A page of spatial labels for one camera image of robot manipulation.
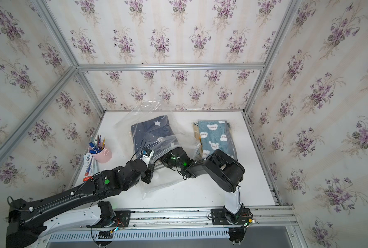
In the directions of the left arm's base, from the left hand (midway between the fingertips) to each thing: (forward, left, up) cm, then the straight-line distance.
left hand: (156, 168), depth 73 cm
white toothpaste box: (+7, +40, -12) cm, 42 cm away
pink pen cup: (+11, +34, -10) cm, 37 cm away
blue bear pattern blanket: (+27, -34, -9) cm, 44 cm away
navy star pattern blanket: (+27, +4, -9) cm, 28 cm away
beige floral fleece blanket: (+29, -23, -13) cm, 39 cm away
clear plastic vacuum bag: (+1, -2, -13) cm, 13 cm away
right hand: (+10, +1, -8) cm, 13 cm away
